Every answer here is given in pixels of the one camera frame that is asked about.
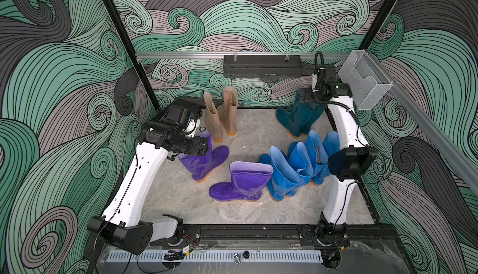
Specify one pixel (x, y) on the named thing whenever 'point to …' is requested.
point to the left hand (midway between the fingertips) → (197, 145)
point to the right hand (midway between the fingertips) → (309, 94)
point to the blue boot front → (297, 155)
